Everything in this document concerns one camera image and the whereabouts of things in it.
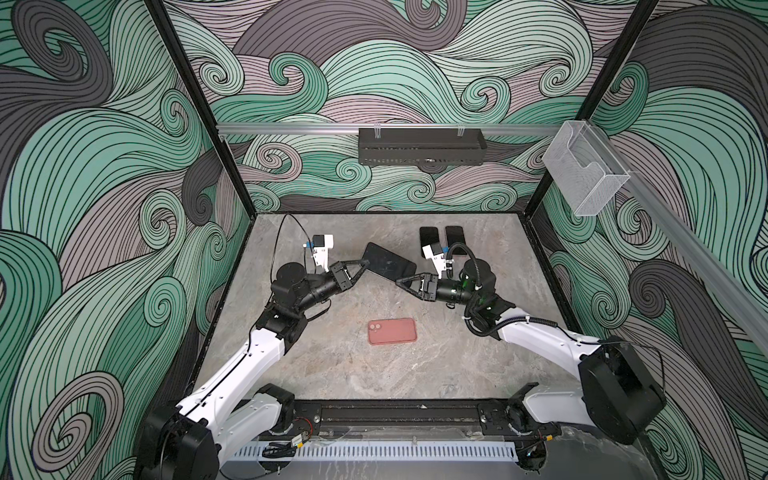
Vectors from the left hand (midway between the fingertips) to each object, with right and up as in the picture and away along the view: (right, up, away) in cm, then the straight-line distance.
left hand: (371, 263), depth 69 cm
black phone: (+4, 0, +5) cm, 6 cm away
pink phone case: (+5, -23, +21) cm, 32 cm away
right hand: (+7, -6, +4) cm, 10 cm away
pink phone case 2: (+33, +7, +48) cm, 58 cm away
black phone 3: (+32, +7, +48) cm, 58 cm away
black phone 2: (+21, +7, +46) cm, 51 cm away
